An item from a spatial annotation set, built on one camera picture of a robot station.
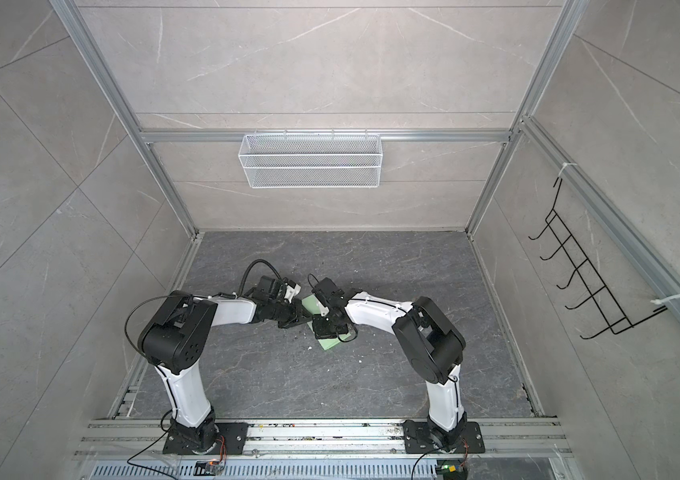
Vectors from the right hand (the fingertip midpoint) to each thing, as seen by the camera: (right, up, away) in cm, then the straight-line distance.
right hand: (318, 332), depth 91 cm
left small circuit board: (-24, -27, -21) cm, 42 cm away
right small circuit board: (+34, -27, -21) cm, 48 cm away
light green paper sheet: (-3, +8, +6) cm, 10 cm away
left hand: (-2, +6, +4) cm, 8 cm away
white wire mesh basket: (-2, +57, +10) cm, 58 cm away
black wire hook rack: (+64, +15, -28) cm, 72 cm away
